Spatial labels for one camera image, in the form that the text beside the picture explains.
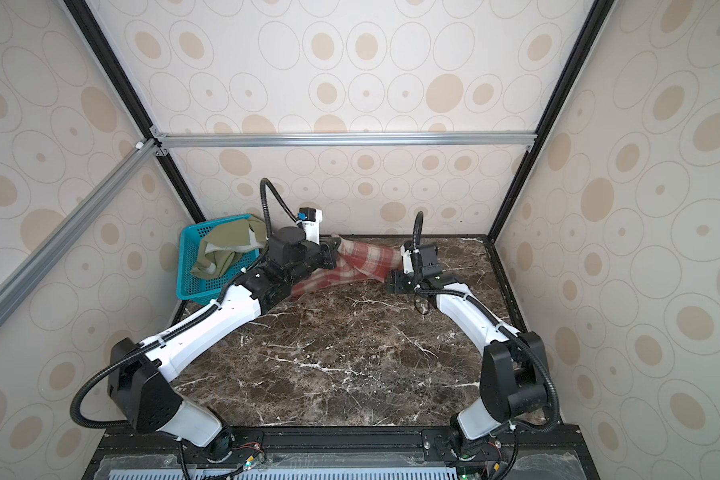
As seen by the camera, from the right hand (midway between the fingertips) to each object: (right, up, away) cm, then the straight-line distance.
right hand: (398, 277), depth 89 cm
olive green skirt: (-60, +9, +13) cm, 62 cm away
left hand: (-14, +11, -16) cm, 23 cm away
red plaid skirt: (-12, +5, -9) cm, 16 cm away
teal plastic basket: (-63, -4, +6) cm, 63 cm away
